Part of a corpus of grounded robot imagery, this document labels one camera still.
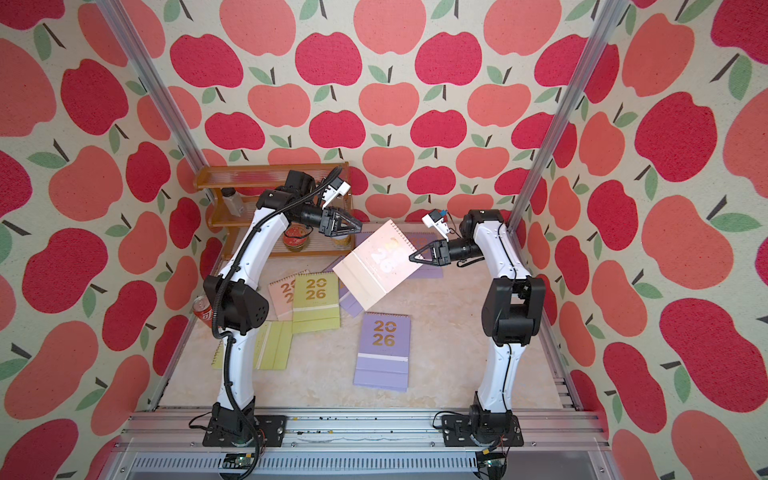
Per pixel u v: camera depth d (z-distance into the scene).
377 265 0.78
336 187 0.73
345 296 0.99
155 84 0.81
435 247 0.73
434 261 0.75
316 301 0.96
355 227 0.72
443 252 0.72
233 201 0.98
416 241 0.77
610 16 0.70
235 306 0.57
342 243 1.11
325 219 0.72
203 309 0.86
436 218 0.75
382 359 0.86
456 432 0.73
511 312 0.53
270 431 0.75
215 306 0.51
